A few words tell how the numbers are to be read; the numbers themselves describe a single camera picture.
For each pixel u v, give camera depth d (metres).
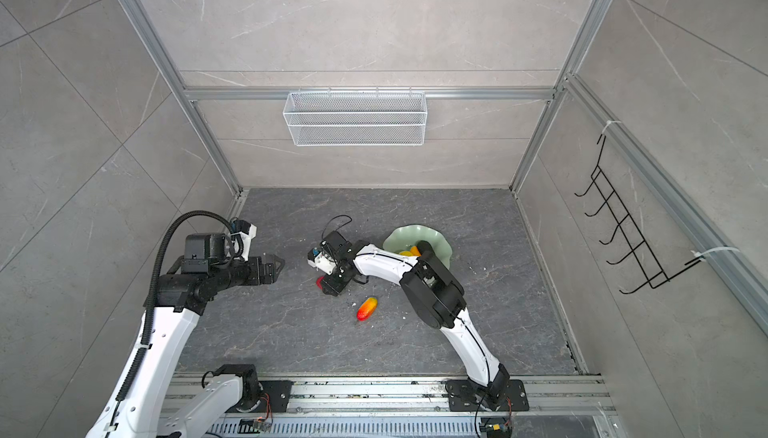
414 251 0.97
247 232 0.66
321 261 0.85
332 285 0.82
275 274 0.66
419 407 0.73
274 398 0.74
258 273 0.64
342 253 0.75
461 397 0.73
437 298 0.56
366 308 0.86
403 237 1.01
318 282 0.95
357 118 1.00
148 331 0.43
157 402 0.39
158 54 0.81
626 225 0.68
